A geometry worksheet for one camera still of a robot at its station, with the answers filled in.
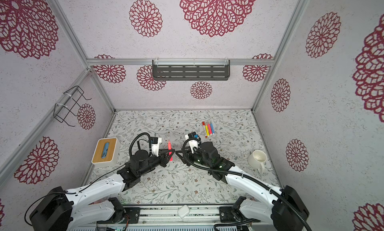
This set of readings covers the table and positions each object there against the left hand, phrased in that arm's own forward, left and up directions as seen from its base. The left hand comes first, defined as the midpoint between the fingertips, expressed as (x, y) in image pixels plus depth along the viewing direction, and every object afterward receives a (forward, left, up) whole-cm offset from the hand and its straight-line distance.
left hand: (174, 152), depth 78 cm
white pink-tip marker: (+31, -19, -16) cm, 39 cm away
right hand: (-1, -3, +6) cm, 7 cm away
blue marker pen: (+28, -25, -17) cm, 41 cm away
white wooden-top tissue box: (+8, +43, -12) cm, 46 cm away
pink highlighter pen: (0, +2, +5) cm, 5 cm away
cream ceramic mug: (-1, -47, -9) cm, 47 cm away
